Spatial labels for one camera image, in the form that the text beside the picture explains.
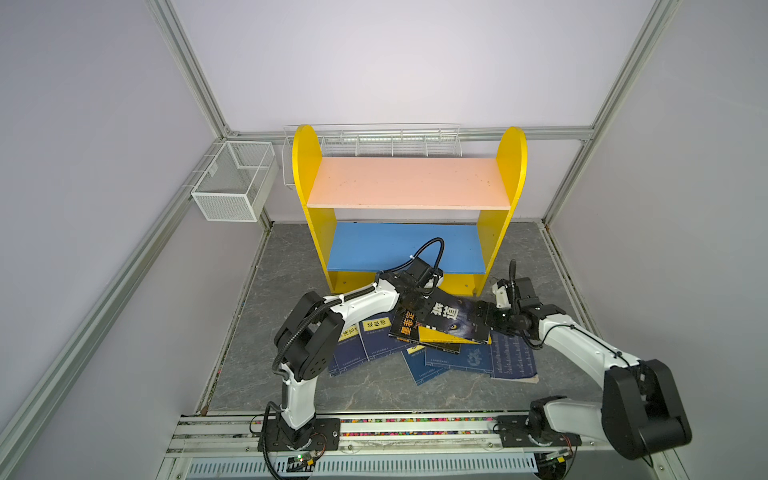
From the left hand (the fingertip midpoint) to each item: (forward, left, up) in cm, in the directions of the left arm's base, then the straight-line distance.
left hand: (427, 310), depth 89 cm
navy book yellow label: (-8, +16, -2) cm, 18 cm away
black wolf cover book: (-2, -8, -1) cm, 8 cm away
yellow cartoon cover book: (-7, 0, -1) cm, 7 cm away
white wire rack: (+45, +13, +30) cm, 56 cm away
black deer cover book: (-3, +7, -2) cm, 8 cm away
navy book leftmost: (-12, +26, -3) cm, 29 cm away
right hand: (-3, -16, -1) cm, 16 cm away
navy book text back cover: (-14, -23, -5) cm, 28 cm away
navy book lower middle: (-13, +5, -6) cm, 15 cm away
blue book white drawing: (-13, -13, -4) cm, 19 cm away
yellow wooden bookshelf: (+47, -4, -7) cm, 47 cm away
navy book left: (-10, +21, -2) cm, 23 cm away
